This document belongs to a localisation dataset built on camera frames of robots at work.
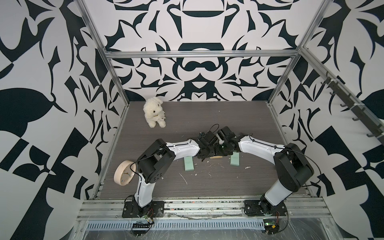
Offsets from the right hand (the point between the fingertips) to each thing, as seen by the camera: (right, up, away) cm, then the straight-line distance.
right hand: (214, 150), depth 91 cm
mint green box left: (-15, -8, -4) cm, 17 cm away
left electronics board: (-38, -32, -18) cm, 53 cm away
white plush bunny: (-37, +22, +2) cm, 43 cm away
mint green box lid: (+12, -5, -2) cm, 13 cm away
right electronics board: (+24, -31, -20) cm, 44 cm away
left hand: (-1, -1, +1) cm, 2 cm away
